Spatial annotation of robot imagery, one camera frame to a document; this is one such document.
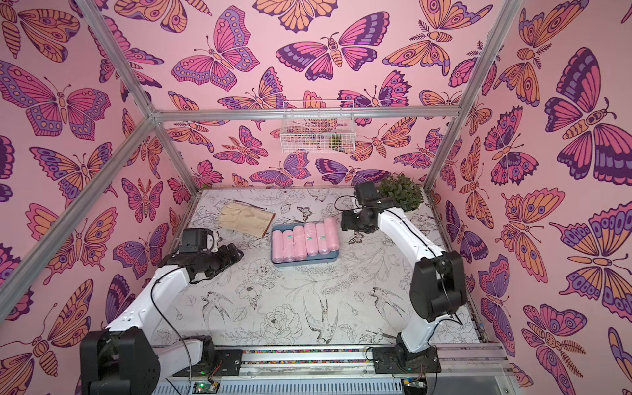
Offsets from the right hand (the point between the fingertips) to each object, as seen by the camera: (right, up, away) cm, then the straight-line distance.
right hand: (345, 225), depth 89 cm
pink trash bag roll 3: (-13, -6, +9) cm, 17 cm away
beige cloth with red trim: (-42, +2, +21) cm, 47 cm away
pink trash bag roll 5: (-22, -9, +8) cm, 25 cm away
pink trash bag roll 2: (-8, -6, +9) cm, 13 cm away
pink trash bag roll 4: (-17, -8, +9) cm, 21 cm away
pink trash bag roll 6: (-26, -9, +8) cm, 29 cm away
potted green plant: (+22, +12, +4) cm, 26 cm away
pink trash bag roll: (-5, -2, +9) cm, 10 cm away
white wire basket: (-12, +38, +8) cm, 41 cm away
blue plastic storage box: (-4, -12, +6) cm, 14 cm away
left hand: (-38, -10, -2) cm, 40 cm away
